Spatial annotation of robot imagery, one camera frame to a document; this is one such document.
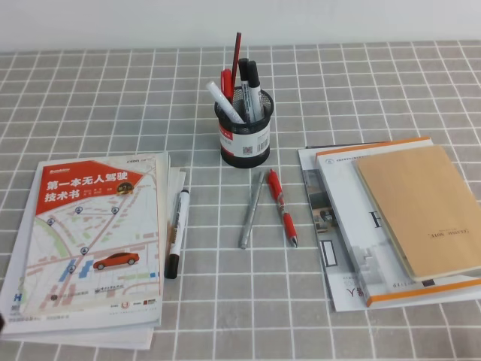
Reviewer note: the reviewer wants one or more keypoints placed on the red retractable pen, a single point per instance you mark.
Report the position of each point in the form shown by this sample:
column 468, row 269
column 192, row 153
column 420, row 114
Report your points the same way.
column 277, row 194

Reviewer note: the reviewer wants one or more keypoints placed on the red and white map book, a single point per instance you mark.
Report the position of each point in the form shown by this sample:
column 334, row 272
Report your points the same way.
column 87, row 205

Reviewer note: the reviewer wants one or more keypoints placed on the white book with orange edge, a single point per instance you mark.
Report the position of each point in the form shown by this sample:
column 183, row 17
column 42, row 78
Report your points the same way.
column 380, row 274

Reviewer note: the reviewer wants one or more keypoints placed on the black mesh pen holder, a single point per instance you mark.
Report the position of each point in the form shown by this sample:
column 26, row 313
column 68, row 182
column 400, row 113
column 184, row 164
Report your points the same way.
column 245, row 145

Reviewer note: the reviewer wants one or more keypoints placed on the tan classic notebook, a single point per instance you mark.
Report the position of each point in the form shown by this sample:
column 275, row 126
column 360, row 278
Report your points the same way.
column 432, row 216

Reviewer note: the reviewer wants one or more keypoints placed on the dark red pencil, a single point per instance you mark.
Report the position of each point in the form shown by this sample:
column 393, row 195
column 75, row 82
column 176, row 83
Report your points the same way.
column 235, row 60

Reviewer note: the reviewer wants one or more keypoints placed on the white exhibition brochure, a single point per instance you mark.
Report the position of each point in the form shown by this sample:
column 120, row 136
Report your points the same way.
column 118, row 323

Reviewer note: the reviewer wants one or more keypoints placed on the white magazine under books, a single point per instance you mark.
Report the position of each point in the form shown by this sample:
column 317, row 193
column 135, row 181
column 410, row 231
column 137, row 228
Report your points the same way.
column 345, row 290

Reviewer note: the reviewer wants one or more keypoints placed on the red marker in holder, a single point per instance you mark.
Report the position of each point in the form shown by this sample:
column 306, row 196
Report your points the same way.
column 227, row 86

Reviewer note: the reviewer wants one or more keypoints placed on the black capped marker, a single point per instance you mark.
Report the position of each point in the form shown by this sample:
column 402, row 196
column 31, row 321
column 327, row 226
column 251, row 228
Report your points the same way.
column 242, row 64
column 255, row 90

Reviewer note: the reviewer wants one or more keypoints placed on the white marker with black caps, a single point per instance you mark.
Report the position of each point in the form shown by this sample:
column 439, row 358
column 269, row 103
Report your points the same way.
column 171, row 268

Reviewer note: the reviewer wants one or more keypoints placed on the silver pen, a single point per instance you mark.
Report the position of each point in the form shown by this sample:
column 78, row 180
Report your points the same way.
column 245, row 235

